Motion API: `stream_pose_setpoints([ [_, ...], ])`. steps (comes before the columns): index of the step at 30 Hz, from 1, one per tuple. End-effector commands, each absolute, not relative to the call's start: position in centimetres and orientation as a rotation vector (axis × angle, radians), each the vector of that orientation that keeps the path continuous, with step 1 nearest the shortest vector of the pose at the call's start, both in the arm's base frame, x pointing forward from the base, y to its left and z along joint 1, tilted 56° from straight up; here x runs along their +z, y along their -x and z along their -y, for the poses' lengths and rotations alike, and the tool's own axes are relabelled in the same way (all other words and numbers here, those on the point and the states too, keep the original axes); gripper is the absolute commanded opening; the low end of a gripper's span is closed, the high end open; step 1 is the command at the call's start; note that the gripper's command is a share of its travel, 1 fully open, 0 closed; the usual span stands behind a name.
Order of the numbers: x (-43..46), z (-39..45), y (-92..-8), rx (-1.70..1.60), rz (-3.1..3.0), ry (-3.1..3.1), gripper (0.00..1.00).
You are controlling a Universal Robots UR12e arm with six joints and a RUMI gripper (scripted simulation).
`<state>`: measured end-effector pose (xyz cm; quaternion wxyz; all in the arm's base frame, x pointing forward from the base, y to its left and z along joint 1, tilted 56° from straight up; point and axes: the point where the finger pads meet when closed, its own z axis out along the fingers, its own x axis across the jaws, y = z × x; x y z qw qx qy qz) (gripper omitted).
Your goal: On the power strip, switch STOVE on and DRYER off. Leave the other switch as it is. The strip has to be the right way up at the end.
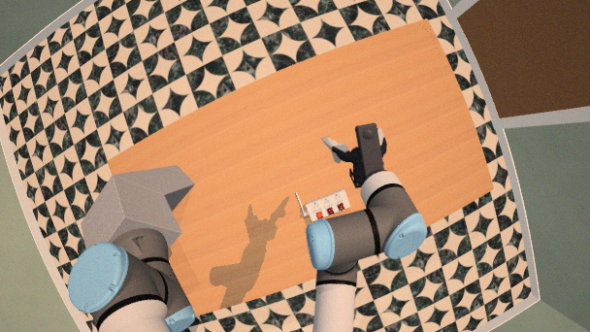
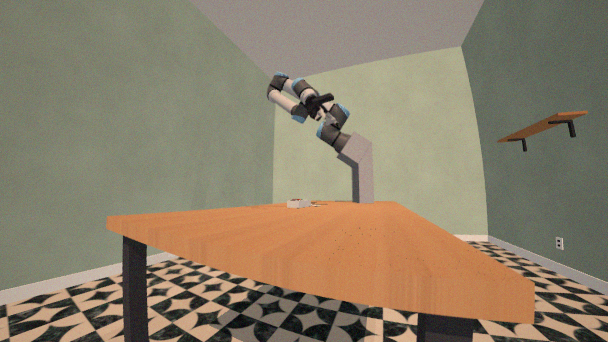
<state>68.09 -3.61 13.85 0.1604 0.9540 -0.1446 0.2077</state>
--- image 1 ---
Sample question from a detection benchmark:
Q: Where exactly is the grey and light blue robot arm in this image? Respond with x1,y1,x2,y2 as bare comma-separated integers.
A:
68,123,427,332

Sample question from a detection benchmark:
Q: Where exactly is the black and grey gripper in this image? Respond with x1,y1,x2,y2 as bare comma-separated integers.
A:
321,127,387,188

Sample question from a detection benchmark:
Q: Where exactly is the white power strip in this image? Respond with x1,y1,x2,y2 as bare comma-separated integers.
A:
301,189,350,221

